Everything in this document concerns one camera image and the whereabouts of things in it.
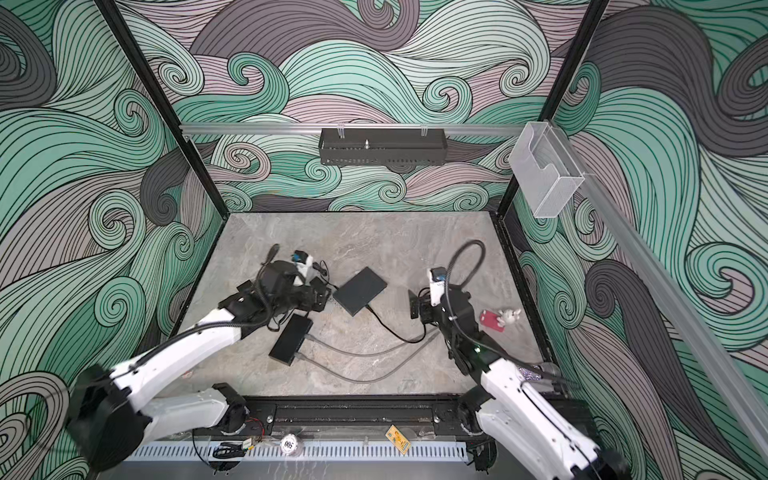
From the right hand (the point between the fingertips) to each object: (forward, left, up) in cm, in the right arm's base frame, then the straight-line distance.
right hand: (425, 289), depth 79 cm
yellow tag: (-33, +8, -15) cm, 37 cm away
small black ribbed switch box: (-8, +39, -16) cm, 43 cm away
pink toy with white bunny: (-3, -23, -12) cm, 26 cm away
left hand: (+1, +29, -1) cm, 29 cm away
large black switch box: (+10, +19, -19) cm, 29 cm away
